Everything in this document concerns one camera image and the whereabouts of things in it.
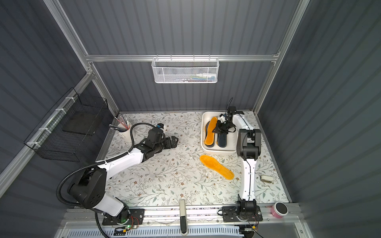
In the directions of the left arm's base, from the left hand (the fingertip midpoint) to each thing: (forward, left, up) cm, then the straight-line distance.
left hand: (174, 141), depth 88 cm
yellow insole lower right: (-8, -22, -12) cm, 26 cm away
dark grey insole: (+15, -21, -10) cm, 28 cm away
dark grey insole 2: (+7, -31, -10) cm, 33 cm away
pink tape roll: (-35, -53, -7) cm, 64 cm away
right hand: (+14, -27, -8) cm, 31 cm away
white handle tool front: (-39, -6, -10) cm, 40 cm away
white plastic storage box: (+11, -39, -13) cm, 43 cm away
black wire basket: (-5, +52, +15) cm, 55 cm away
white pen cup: (+8, +34, -5) cm, 35 cm away
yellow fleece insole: (+8, -23, -8) cm, 26 cm away
